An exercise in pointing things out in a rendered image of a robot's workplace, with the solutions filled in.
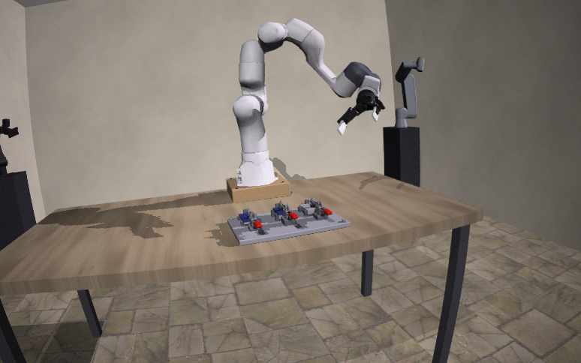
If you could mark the toggle clamp with red handle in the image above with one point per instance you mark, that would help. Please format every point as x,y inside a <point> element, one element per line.
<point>253,225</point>

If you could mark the red-handled toggle clamp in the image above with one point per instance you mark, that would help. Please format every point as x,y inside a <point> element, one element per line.
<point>287,219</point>
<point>319,208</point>

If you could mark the blue rectangular block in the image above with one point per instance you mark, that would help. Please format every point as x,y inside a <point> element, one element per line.
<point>244,218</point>
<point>276,210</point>

